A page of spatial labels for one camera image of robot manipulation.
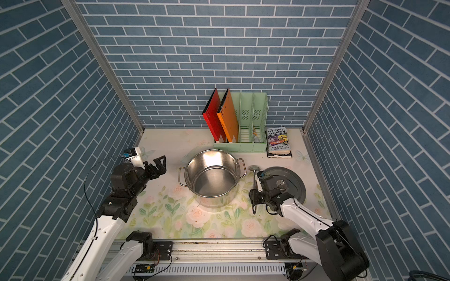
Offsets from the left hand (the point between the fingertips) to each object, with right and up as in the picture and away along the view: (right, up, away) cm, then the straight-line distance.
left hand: (162, 158), depth 74 cm
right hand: (+41, -19, +14) cm, 48 cm away
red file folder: (+19, +20, +16) cm, 32 cm away
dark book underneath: (+64, -1, +31) cm, 71 cm away
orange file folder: (+27, +21, +17) cm, 38 cm away
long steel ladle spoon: (+43, -8, +25) cm, 50 cm away
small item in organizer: (+46, +9, +41) cm, 62 cm away
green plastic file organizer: (+44, +23, +44) cm, 66 cm away
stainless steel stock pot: (+19, -11, +22) cm, 31 cm away
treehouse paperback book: (+58, +7, +34) cm, 68 cm away
